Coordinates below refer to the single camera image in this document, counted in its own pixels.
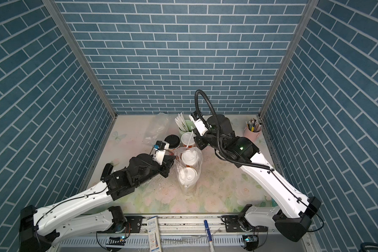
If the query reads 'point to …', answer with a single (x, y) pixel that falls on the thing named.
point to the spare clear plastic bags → (157, 129)
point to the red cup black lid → (174, 141)
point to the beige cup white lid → (187, 178)
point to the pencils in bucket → (253, 126)
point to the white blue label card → (155, 241)
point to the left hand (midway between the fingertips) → (179, 159)
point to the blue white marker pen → (209, 235)
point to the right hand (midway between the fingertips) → (196, 130)
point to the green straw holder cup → (190, 126)
